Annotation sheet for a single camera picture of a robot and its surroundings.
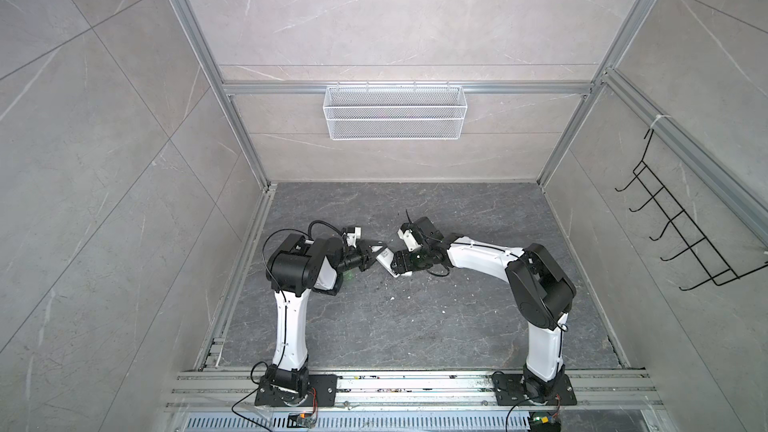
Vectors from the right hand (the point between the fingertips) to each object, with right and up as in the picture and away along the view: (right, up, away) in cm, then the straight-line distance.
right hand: (399, 262), depth 94 cm
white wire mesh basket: (-15, +50, +7) cm, 53 cm away
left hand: (-4, +6, +1) cm, 7 cm away
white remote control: (-4, +1, -1) cm, 5 cm away
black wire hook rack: (+63, +5, -36) cm, 73 cm away
